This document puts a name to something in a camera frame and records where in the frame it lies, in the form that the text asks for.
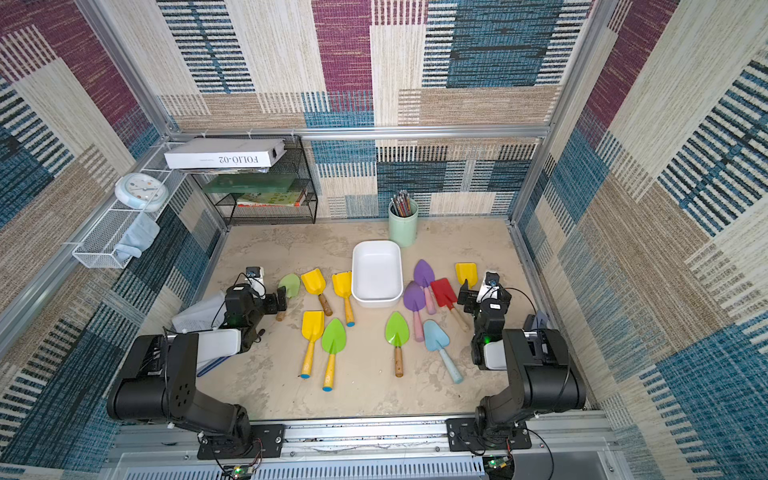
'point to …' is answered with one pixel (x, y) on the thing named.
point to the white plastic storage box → (377, 273)
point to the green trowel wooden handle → (396, 332)
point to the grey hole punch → (535, 321)
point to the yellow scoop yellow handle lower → (312, 329)
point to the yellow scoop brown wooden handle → (328, 311)
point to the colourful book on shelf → (271, 199)
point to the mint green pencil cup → (403, 220)
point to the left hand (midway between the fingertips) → (268, 287)
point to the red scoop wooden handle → (461, 320)
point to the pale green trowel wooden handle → (280, 315)
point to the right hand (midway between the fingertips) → (485, 280)
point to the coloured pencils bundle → (401, 204)
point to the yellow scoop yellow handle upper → (343, 286)
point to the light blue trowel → (436, 338)
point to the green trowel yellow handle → (333, 339)
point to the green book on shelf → (259, 183)
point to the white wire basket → (120, 222)
